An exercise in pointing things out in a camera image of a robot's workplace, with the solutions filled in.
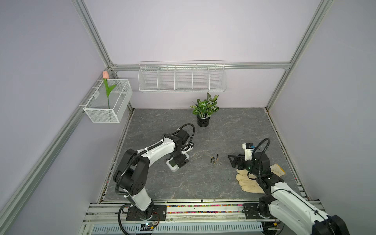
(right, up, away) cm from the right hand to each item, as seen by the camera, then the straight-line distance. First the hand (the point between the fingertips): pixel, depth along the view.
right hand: (233, 154), depth 85 cm
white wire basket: (-71, +30, -4) cm, 77 cm away
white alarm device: (-36, -6, 0) cm, 37 cm away
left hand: (-33, -3, +3) cm, 33 cm away
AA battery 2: (-8, -4, +9) cm, 12 cm away
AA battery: (-12, -5, +6) cm, 15 cm away
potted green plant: (-17, +27, +4) cm, 32 cm away
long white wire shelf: (-31, +50, +13) cm, 61 cm away
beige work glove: (+8, -16, -2) cm, 18 cm away
